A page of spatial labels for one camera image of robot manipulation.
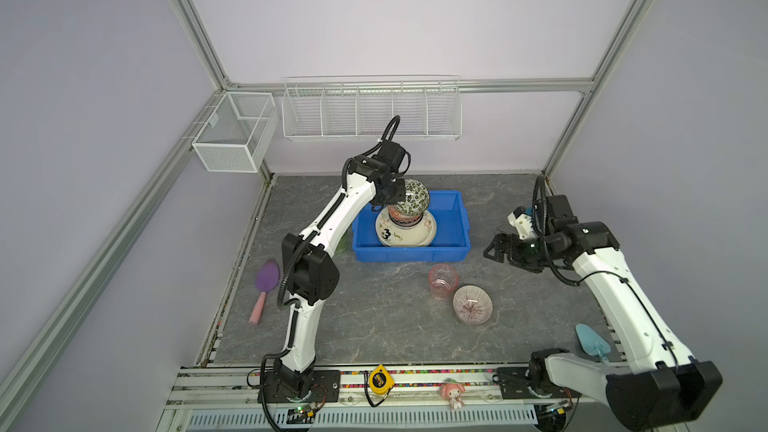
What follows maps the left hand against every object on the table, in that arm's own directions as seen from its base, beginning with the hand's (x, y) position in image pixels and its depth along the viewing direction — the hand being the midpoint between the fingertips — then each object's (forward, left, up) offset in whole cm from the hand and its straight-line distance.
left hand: (399, 200), depth 87 cm
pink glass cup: (-18, -12, -19) cm, 28 cm away
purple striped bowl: (-25, -20, -19) cm, 37 cm away
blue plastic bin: (-1, -18, -23) cm, 30 cm away
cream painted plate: (-2, 0, -17) cm, 17 cm away
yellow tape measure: (-43, +8, -18) cm, 47 cm away
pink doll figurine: (-46, -10, -16) cm, 50 cm away
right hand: (-20, -25, -1) cm, 32 cm away
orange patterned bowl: (-1, -2, -9) cm, 9 cm away
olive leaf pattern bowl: (+3, -6, -3) cm, 7 cm away
